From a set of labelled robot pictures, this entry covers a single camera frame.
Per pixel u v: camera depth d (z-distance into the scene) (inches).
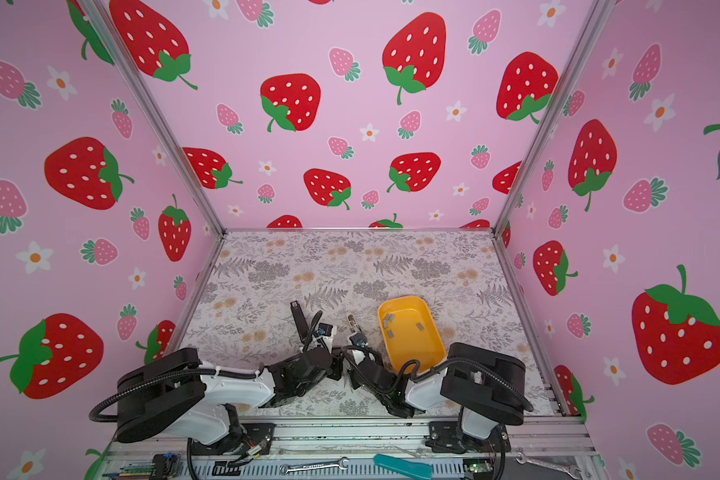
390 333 36.5
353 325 35.7
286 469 27.6
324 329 29.5
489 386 18.0
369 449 28.8
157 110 33.7
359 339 28.9
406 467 27.6
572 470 27.5
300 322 36.8
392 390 25.4
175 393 17.3
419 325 37.1
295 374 25.9
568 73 30.8
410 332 36.8
